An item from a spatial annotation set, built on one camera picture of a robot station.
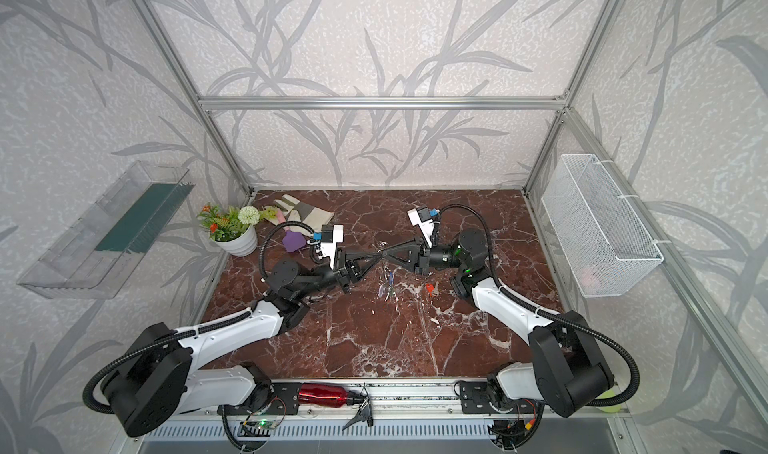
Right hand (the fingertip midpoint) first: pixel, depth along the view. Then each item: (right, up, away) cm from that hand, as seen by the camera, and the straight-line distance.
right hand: (388, 249), depth 68 cm
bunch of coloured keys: (0, -9, -1) cm, 9 cm away
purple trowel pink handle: (-36, -1, +37) cm, 52 cm away
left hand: (-1, -1, -2) cm, 3 cm away
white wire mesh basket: (+46, +2, -5) cm, 46 cm away
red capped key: (+12, -15, +26) cm, 32 cm away
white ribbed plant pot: (-49, -2, +29) cm, 57 cm away
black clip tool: (-6, -39, +3) cm, 40 cm away
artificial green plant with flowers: (-50, +5, +22) cm, 55 cm away
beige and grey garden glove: (-38, +9, +44) cm, 59 cm away
